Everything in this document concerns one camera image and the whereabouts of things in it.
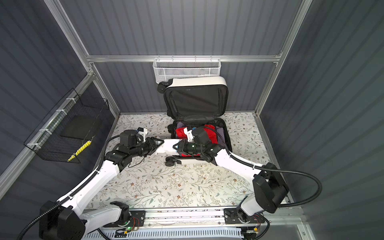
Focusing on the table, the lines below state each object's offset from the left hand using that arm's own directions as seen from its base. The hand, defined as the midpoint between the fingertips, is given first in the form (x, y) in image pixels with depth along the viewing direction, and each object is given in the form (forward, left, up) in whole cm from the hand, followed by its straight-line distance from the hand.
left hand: (163, 142), depth 78 cm
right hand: (-4, -6, 0) cm, 7 cm away
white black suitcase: (+26, -19, 0) cm, 32 cm away
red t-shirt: (+14, -8, -11) cm, 20 cm away
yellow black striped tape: (-3, +34, +6) cm, 35 cm away
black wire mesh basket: (+6, +46, +7) cm, 47 cm away
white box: (-2, -2, -1) cm, 3 cm away
